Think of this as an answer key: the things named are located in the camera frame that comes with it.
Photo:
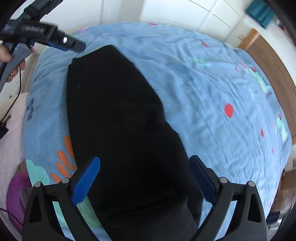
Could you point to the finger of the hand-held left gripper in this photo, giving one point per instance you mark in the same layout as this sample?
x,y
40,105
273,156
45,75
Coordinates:
x,y
74,41
57,45

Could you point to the purple round object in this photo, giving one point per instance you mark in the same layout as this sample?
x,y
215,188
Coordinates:
x,y
13,197

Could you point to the black device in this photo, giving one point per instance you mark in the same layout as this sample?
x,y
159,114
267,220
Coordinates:
x,y
2,129

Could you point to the wooden nightstand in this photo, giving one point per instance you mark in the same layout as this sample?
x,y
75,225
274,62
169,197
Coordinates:
x,y
286,192

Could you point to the pale pink rug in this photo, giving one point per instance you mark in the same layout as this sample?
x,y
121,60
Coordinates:
x,y
11,150

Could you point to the wooden headboard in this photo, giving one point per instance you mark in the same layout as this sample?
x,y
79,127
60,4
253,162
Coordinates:
x,y
272,51

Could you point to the blue printed blanket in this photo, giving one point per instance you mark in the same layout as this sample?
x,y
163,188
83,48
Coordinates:
x,y
196,92

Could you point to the short teal curtain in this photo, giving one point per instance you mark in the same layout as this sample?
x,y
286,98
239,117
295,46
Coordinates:
x,y
260,11

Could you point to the person's left hand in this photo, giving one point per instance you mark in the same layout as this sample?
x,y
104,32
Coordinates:
x,y
4,54

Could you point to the white wardrobe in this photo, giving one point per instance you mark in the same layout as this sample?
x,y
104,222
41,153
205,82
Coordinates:
x,y
185,14

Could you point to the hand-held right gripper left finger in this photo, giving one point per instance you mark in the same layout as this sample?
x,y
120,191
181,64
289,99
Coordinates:
x,y
85,183

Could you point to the black pants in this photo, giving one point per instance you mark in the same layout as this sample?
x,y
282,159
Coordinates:
x,y
120,115

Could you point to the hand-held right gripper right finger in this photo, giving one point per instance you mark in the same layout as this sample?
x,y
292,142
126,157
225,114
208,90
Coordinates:
x,y
203,180

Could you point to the dinosaur print pillow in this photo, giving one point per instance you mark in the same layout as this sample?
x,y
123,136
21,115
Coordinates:
x,y
261,81
282,127

